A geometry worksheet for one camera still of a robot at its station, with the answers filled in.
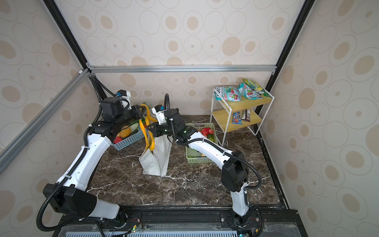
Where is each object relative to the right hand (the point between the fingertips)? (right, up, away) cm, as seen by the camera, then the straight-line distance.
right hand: (147, 127), depth 74 cm
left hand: (+1, +11, -2) cm, 12 cm away
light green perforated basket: (+24, -18, +23) cm, 38 cm away
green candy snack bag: (+43, +20, +9) cm, 48 cm away
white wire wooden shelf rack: (+44, +7, +6) cm, 45 cm away
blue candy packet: (+52, +6, +21) cm, 56 cm away
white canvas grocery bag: (+1, -20, +11) cm, 22 cm away
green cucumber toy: (-2, +4, -1) cm, 4 cm away
